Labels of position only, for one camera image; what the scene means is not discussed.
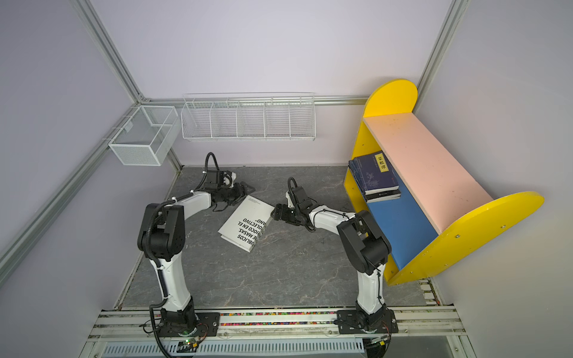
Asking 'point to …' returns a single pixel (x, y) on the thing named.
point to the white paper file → (246, 225)
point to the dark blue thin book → (373, 173)
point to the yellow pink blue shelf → (445, 209)
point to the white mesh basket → (147, 136)
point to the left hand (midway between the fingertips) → (252, 193)
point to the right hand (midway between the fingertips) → (277, 216)
